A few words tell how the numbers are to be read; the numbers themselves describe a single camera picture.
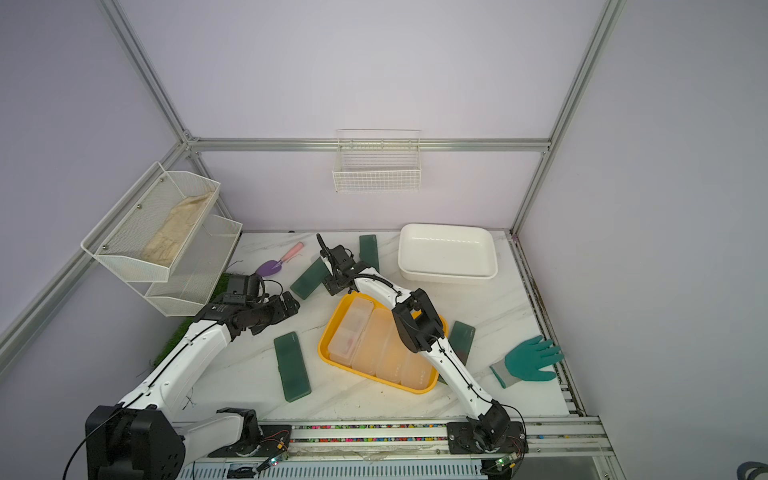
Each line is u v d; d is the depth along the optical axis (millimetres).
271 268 1080
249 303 640
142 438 384
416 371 819
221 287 856
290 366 833
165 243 765
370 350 867
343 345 858
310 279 1018
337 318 904
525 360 868
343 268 835
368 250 1138
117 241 671
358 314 921
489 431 637
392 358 867
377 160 1059
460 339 885
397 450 732
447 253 1117
